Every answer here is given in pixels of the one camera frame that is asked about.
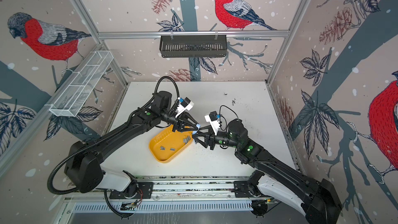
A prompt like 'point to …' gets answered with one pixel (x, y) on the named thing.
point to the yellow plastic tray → (167, 145)
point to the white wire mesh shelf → (70, 97)
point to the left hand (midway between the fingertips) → (195, 128)
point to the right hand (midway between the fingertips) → (193, 136)
